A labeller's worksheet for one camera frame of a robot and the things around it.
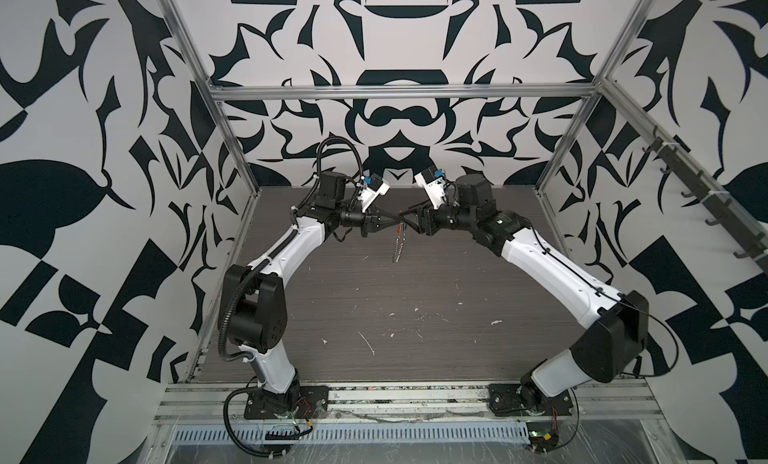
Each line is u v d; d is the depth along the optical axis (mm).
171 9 743
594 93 918
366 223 714
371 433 714
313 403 740
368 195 719
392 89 936
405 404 755
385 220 747
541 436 713
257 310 465
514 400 741
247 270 470
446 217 649
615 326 410
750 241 516
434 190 670
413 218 696
